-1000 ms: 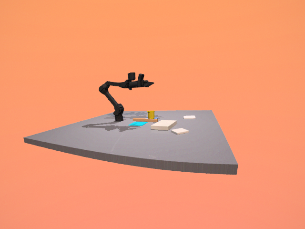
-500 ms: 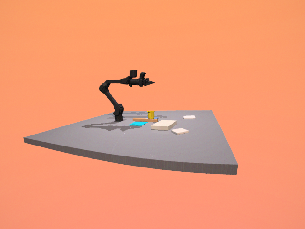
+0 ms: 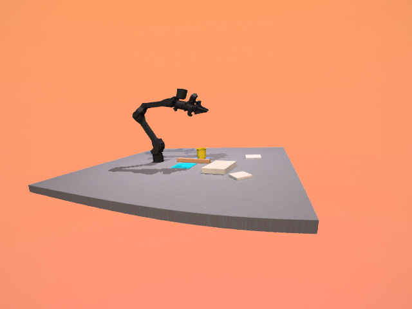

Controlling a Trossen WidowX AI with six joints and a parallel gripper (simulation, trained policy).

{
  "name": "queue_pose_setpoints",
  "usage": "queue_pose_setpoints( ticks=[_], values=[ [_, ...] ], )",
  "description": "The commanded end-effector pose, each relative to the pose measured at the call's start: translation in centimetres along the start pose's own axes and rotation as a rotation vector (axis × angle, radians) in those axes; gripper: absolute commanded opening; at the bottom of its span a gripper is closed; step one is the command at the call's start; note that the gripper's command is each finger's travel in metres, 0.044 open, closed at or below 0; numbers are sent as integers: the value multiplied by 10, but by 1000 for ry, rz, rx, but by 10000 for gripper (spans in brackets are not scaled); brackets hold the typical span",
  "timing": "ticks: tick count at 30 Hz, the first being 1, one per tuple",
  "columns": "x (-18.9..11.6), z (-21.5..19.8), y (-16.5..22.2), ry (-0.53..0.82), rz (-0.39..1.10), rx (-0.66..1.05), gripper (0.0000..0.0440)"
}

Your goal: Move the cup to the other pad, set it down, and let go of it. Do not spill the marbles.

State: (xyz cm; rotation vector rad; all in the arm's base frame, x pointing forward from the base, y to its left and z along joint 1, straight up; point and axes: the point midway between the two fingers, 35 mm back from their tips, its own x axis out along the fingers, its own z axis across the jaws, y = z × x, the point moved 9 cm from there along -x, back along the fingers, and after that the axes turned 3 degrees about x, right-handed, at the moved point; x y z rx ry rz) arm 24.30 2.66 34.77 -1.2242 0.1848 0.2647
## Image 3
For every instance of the yellow cup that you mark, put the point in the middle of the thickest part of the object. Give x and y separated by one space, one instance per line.
201 153

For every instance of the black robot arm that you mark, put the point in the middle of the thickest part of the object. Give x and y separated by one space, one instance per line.
173 102

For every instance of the white flat rectangular block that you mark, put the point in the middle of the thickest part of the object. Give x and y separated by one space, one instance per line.
219 167

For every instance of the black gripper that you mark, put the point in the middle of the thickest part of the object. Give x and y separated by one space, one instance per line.
196 109

